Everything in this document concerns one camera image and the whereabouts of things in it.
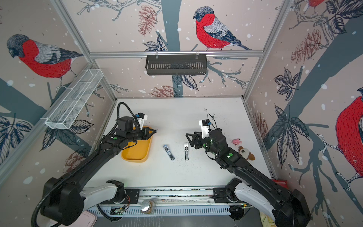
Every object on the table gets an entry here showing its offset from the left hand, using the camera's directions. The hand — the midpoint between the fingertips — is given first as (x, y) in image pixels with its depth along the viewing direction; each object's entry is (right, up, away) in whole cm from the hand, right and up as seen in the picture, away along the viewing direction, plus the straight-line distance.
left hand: (155, 131), depth 79 cm
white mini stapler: (+18, -15, +11) cm, 26 cm away
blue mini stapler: (+9, -17, +9) cm, 21 cm away
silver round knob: (-2, -35, -12) cm, 37 cm away
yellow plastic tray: (-13, -14, +9) cm, 21 cm away
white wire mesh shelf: (-45, +18, -1) cm, 49 cm away
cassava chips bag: (+56, -40, -14) cm, 70 cm away
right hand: (+19, -2, -4) cm, 20 cm away
